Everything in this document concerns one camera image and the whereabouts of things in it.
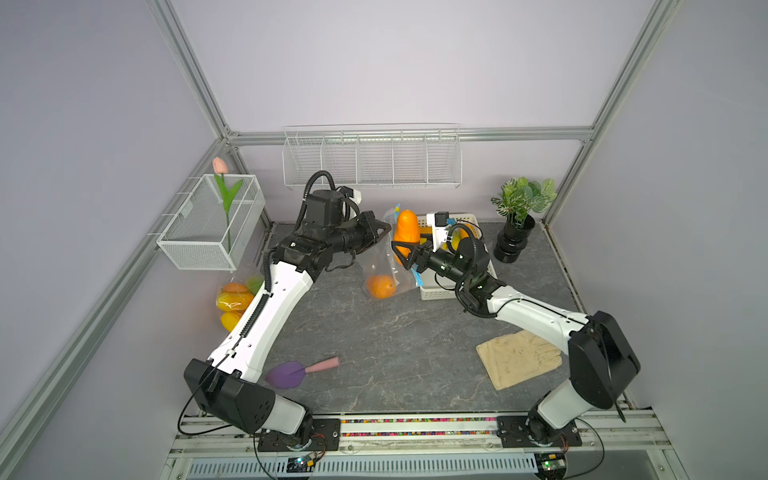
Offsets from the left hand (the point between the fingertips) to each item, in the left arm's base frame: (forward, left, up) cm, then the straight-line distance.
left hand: (394, 228), depth 69 cm
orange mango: (-1, +4, -23) cm, 24 cm away
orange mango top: (0, -3, 0) cm, 3 cm away
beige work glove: (-20, -33, -36) cm, 53 cm away
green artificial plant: (+20, -40, -10) cm, 46 cm away
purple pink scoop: (-20, +31, -37) cm, 52 cm away
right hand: (+2, -1, -5) cm, 6 cm away
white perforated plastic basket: (+1, -11, -31) cm, 33 cm away
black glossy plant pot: (+17, -42, -26) cm, 53 cm away
